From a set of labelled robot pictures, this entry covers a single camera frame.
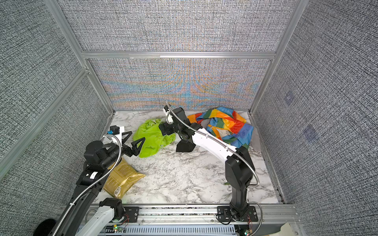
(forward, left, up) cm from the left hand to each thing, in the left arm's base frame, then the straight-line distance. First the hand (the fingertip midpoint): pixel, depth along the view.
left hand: (135, 134), depth 70 cm
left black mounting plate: (-28, +4, -28) cm, 40 cm away
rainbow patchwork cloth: (+18, -52, -17) cm, 58 cm away
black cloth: (+9, -24, -27) cm, 37 cm away
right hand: (+12, -13, -7) cm, 19 cm away
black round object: (-33, +38, -20) cm, 54 cm away
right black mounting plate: (-31, -42, -27) cm, 59 cm away
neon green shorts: (+10, -5, -19) cm, 22 cm away
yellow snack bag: (-13, +11, -21) cm, 27 cm away
